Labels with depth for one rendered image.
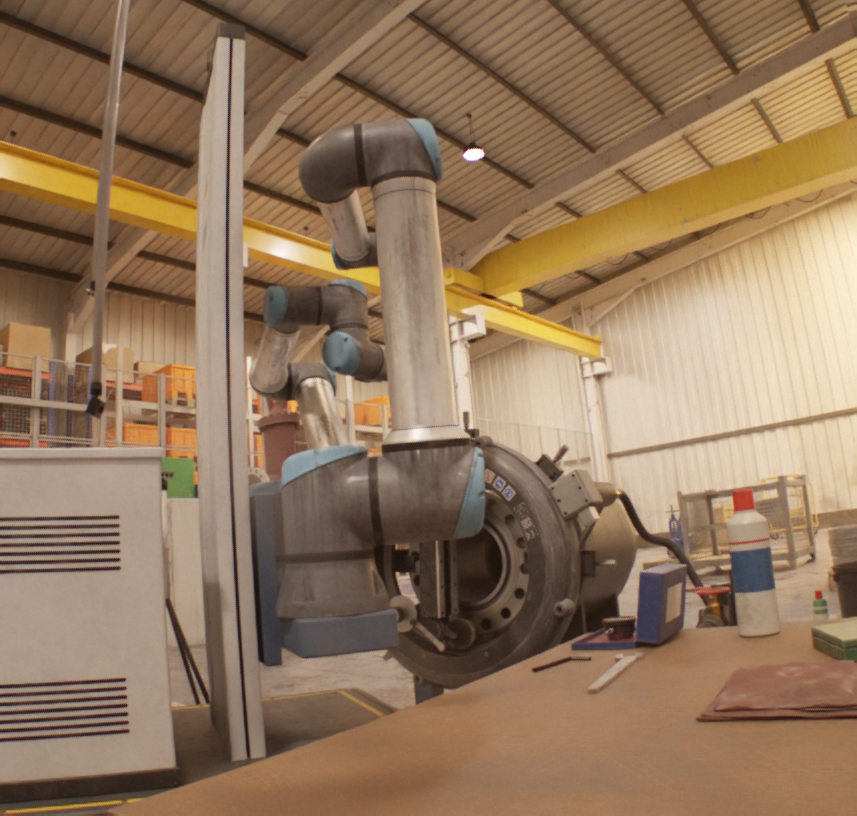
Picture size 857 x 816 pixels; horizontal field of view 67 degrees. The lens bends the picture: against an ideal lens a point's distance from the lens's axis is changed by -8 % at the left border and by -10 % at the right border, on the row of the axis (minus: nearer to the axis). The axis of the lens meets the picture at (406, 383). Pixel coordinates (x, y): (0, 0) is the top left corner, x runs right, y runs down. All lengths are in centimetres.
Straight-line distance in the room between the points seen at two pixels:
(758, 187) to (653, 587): 1251
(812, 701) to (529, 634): 135
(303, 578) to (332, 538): 8
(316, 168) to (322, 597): 73
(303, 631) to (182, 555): 464
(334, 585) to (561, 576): 95
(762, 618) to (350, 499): 66
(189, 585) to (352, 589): 466
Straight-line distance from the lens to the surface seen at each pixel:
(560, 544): 195
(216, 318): 131
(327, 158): 127
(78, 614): 114
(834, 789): 56
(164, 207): 1060
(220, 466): 125
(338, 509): 114
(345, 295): 161
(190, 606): 576
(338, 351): 157
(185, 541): 574
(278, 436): 658
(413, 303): 117
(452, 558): 216
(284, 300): 159
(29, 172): 988
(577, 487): 194
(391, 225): 121
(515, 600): 215
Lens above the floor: 67
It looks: 13 degrees up
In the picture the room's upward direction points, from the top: 5 degrees counter-clockwise
